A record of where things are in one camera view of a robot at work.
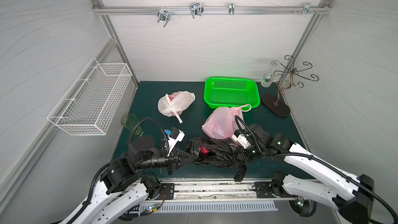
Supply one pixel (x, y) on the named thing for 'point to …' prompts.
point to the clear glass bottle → (267, 80)
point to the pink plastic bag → (223, 122)
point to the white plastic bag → (173, 104)
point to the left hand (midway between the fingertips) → (192, 160)
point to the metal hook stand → (269, 100)
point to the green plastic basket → (231, 92)
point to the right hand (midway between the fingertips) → (235, 158)
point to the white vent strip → (208, 206)
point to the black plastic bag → (220, 151)
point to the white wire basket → (88, 106)
